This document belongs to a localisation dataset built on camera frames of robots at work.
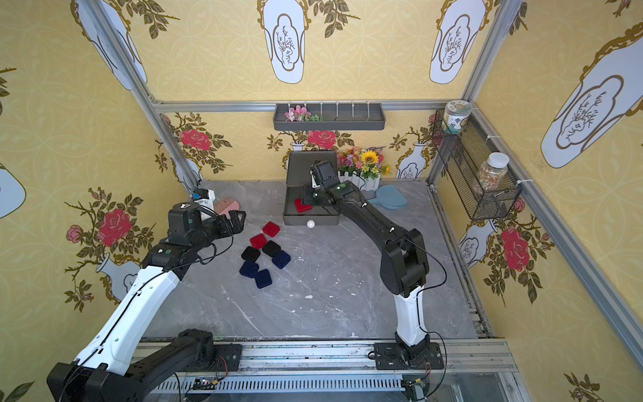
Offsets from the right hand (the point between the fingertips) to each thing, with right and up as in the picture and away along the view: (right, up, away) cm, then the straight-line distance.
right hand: (315, 189), depth 91 cm
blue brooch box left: (-24, -29, +2) cm, 38 cm away
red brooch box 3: (-23, -20, +9) cm, 32 cm away
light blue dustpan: (+33, -2, +23) cm, 41 cm away
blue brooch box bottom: (-19, -32, 0) cm, 37 cm away
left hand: (-28, -9, -13) cm, 32 cm away
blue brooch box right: (-13, -26, +5) cm, 30 cm away
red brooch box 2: (-19, -15, +13) cm, 27 cm away
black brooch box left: (-25, -24, +5) cm, 35 cm away
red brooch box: (-5, -7, +2) cm, 8 cm away
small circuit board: (-32, -57, -18) cm, 68 cm away
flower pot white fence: (+20, +10, +15) cm, 27 cm away
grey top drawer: (+1, -10, +7) cm, 12 cm away
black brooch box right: (-17, -22, +7) cm, 29 cm away
